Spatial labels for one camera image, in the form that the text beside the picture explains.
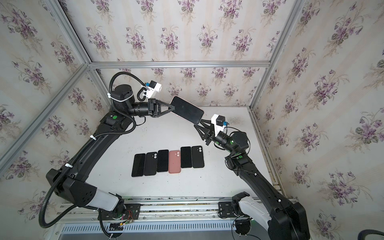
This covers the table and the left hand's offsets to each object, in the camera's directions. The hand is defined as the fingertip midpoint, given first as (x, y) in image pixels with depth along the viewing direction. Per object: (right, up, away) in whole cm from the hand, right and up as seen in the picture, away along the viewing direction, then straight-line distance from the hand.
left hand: (174, 107), depth 59 cm
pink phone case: (-4, -31, +33) cm, 45 cm away
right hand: (+9, -7, +5) cm, 12 cm away
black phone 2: (+3, -29, +36) cm, 46 cm away
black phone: (-25, -33, +30) cm, 51 cm away
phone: (-11, -31, +32) cm, 46 cm away
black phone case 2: (+11, -28, +35) cm, 46 cm away
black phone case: (-18, -32, +30) cm, 47 cm away
